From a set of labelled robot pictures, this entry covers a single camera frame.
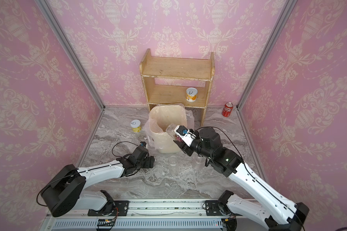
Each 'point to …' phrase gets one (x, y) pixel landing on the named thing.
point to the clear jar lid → (173, 160)
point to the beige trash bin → (160, 117)
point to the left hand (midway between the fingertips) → (150, 160)
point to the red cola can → (227, 109)
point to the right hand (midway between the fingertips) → (180, 134)
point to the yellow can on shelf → (191, 94)
